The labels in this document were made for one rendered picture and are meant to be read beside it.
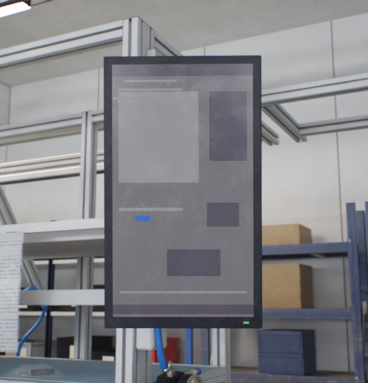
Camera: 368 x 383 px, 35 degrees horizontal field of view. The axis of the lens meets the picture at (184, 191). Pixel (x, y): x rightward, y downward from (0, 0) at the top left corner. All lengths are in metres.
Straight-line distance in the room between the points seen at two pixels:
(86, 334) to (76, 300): 0.58
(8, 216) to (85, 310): 0.72
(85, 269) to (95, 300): 0.60
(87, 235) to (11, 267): 0.21
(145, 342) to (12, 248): 0.45
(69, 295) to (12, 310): 0.15
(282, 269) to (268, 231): 0.30
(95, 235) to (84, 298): 0.17
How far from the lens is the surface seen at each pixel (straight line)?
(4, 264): 1.60
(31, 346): 5.32
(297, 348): 4.29
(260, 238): 1.10
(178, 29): 5.20
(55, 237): 1.64
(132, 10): 4.93
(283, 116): 2.21
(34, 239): 1.68
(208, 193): 1.09
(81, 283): 2.16
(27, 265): 2.77
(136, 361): 1.41
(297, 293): 4.26
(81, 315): 2.14
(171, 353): 4.88
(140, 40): 1.54
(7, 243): 1.61
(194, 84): 1.11
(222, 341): 1.88
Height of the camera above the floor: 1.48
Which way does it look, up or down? 11 degrees up
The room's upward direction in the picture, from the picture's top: straight up
